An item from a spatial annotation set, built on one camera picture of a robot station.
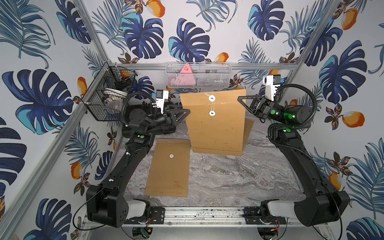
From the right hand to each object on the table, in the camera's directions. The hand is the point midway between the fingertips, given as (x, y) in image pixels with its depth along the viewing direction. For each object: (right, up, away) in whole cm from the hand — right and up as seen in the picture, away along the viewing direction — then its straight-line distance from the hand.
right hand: (237, 100), depth 52 cm
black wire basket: (-65, +6, +33) cm, 73 cm away
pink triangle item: (-20, +20, +39) cm, 48 cm away
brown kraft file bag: (-30, -37, +38) cm, 61 cm away
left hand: (-18, -2, +8) cm, 19 cm away
